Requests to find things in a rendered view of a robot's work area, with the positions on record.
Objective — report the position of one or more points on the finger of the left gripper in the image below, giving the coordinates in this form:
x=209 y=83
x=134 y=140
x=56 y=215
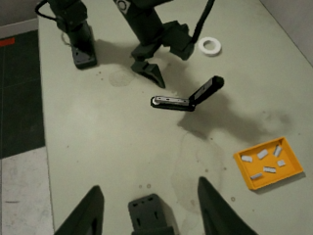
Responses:
x=186 y=31
x=154 y=74

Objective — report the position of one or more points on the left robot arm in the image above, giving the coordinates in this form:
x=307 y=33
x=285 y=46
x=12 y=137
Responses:
x=71 y=13

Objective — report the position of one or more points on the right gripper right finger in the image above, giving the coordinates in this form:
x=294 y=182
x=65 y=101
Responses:
x=218 y=217

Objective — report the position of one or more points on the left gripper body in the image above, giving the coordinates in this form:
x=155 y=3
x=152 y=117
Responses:
x=152 y=35

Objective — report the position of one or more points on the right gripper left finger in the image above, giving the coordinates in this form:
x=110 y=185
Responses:
x=87 y=217

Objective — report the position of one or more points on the orange tray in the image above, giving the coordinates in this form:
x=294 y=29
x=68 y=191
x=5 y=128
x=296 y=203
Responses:
x=291 y=166

